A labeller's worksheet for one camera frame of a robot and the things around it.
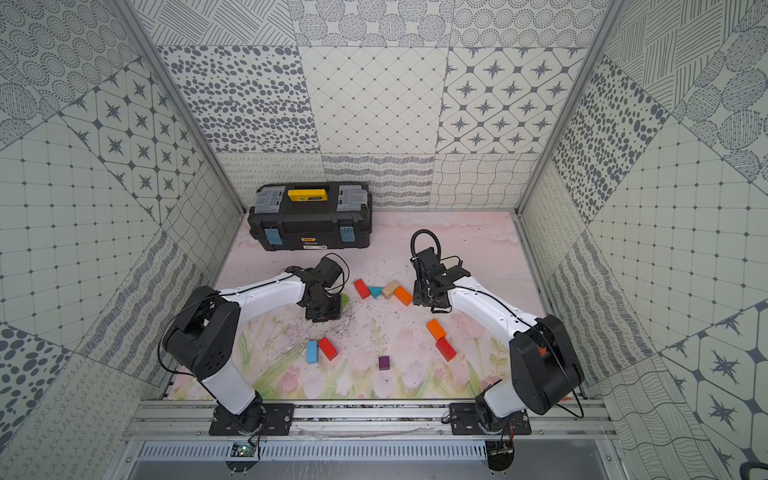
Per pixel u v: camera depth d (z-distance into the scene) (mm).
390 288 958
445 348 847
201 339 464
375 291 958
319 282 714
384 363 818
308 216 961
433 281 624
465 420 731
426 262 690
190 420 756
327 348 846
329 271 767
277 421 731
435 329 878
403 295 956
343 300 851
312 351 843
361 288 964
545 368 426
